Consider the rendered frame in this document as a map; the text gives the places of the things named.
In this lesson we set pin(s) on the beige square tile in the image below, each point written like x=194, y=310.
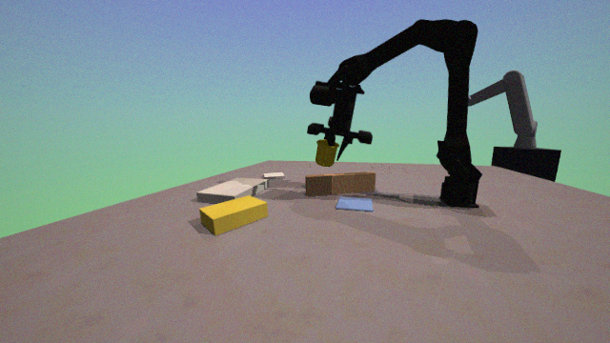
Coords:
x=274, y=175

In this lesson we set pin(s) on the yellow rectangular block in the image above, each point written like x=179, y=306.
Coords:
x=231, y=214

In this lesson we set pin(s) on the brown rectangular block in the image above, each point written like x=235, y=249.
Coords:
x=336, y=183

